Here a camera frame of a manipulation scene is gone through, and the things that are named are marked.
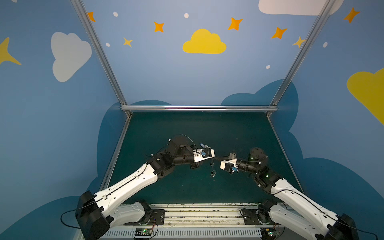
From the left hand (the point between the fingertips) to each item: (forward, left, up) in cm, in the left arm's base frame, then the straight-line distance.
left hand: (210, 152), depth 68 cm
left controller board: (-29, +32, -28) cm, 51 cm away
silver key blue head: (+21, 0, -27) cm, 34 cm away
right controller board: (-28, -29, -28) cm, 49 cm away
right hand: (+2, -4, -3) cm, 5 cm away
